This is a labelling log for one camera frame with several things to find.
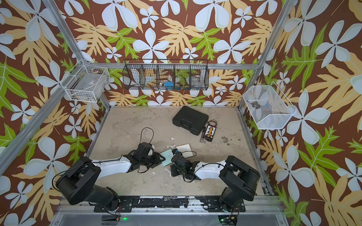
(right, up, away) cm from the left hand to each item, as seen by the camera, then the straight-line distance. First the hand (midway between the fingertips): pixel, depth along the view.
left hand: (165, 158), depth 88 cm
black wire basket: (0, +56, +9) cm, 57 cm away
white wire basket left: (-49, +47, -3) cm, 67 cm away
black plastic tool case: (+18, +25, +17) cm, 35 cm away
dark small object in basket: (+56, +34, -2) cm, 66 cm away
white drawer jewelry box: (+13, +4, +4) cm, 14 cm away
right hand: (+3, -6, -1) cm, 7 cm away
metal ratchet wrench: (+25, +10, +10) cm, 29 cm away
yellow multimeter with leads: (+34, +20, +19) cm, 44 cm away
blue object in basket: (+1, +50, +9) cm, 51 cm away
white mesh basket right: (+64, +30, -9) cm, 71 cm away
